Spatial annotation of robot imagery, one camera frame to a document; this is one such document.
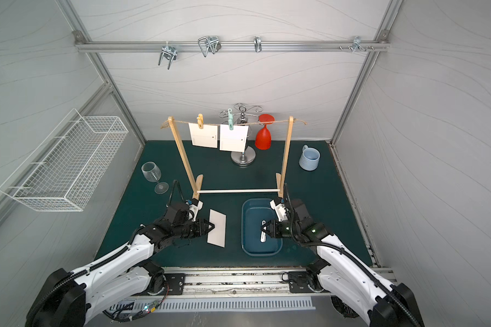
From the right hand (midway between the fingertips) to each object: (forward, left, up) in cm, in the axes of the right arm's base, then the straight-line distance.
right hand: (263, 227), depth 79 cm
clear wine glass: (+21, +51, +5) cm, 55 cm away
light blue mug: (+40, -24, -3) cm, 47 cm away
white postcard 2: (+23, +12, +25) cm, 36 cm away
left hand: (-1, +21, -1) cm, 21 cm away
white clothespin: (-3, 0, 0) cm, 3 cm away
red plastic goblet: (+41, 0, +10) cm, 42 cm away
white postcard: (-2, +19, -8) cm, 21 cm away
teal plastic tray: (+10, +4, -8) cm, 13 cm away
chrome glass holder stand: (+44, +9, -9) cm, 46 cm away
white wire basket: (+6, +69, +24) cm, 73 cm away
